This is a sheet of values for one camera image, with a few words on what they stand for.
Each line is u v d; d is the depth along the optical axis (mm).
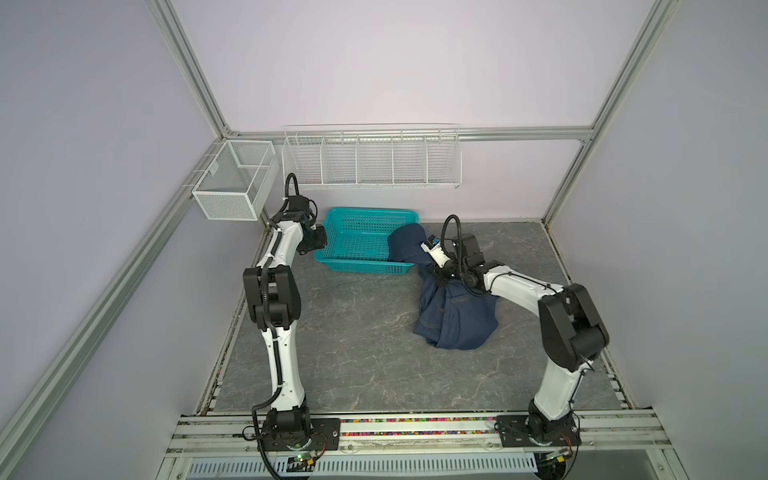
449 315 846
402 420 771
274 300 602
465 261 752
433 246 826
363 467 1573
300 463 723
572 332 496
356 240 1157
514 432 721
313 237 893
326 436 732
